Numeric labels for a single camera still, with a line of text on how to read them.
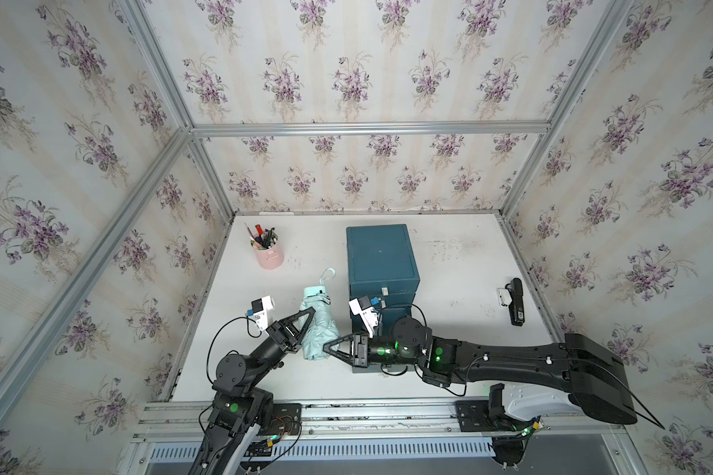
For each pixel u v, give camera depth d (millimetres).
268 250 954
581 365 477
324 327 626
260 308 648
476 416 731
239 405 564
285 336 607
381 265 785
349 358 593
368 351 566
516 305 905
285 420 729
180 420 738
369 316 624
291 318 637
